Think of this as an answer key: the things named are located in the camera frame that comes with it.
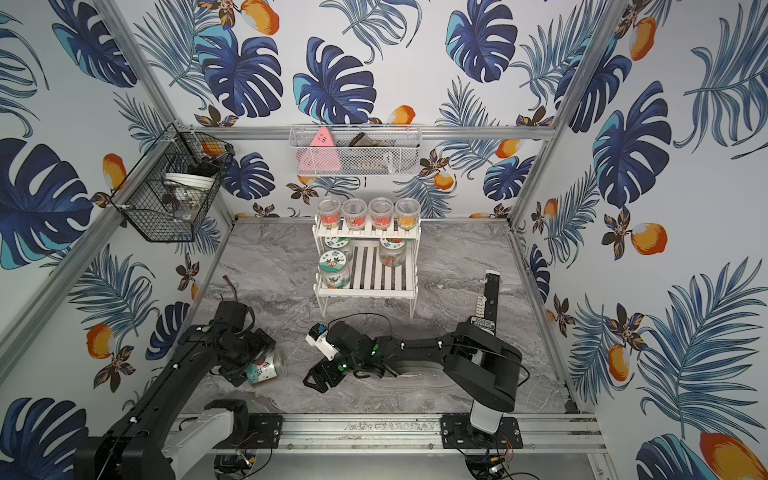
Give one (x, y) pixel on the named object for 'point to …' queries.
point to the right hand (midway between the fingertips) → (315, 372)
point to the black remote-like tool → (487, 305)
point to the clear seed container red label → (381, 209)
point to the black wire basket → (165, 196)
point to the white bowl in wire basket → (195, 182)
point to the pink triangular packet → (321, 155)
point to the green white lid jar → (334, 269)
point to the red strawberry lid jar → (270, 364)
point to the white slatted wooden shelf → (369, 280)
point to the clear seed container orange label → (408, 212)
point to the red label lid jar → (392, 251)
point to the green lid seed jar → (339, 243)
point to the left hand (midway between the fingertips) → (265, 353)
